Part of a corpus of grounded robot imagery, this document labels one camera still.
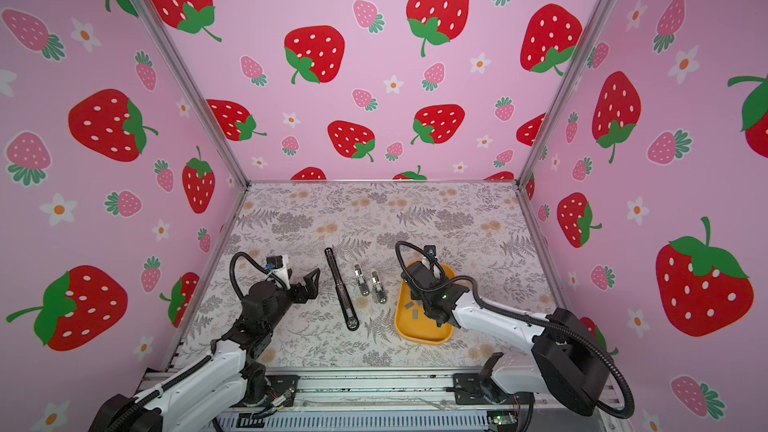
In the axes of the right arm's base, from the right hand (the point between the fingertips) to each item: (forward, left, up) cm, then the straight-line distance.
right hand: (421, 276), depth 87 cm
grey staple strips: (-8, +1, -8) cm, 11 cm away
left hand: (-4, +34, +4) cm, 34 cm away
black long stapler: (-12, +20, -4) cm, 24 cm away
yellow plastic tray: (-11, +2, -9) cm, 14 cm away
